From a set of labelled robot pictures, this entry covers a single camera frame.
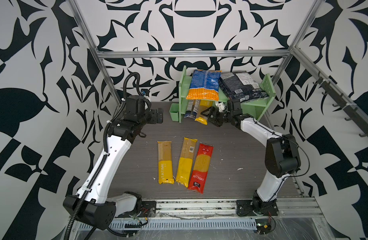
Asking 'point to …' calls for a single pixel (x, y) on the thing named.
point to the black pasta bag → (240, 86)
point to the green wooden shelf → (255, 107)
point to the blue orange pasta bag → (204, 85)
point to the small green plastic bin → (174, 111)
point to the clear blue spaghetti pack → (192, 109)
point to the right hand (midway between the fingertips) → (205, 114)
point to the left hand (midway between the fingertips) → (152, 106)
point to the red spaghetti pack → (202, 163)
